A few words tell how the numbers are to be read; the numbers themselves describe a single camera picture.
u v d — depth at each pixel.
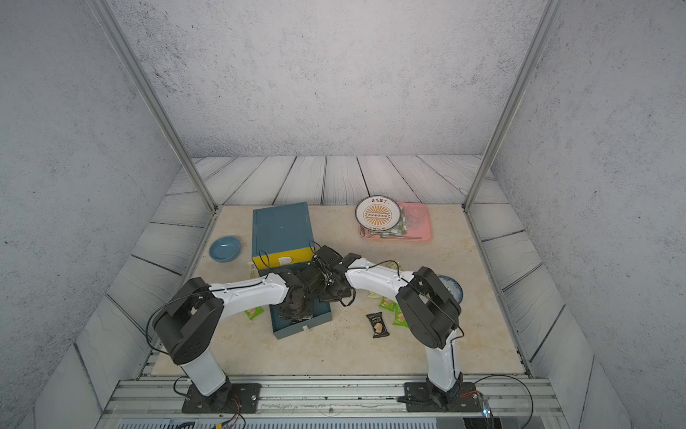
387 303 0.90
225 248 1.05
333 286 0.77
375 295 0.93
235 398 0.72
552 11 0.70
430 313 0.48
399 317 0.87
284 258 0.80
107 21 0.71
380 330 0.85
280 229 0.85
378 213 1.15
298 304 0.71
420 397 0.73
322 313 0.82
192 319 0.47
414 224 1.11
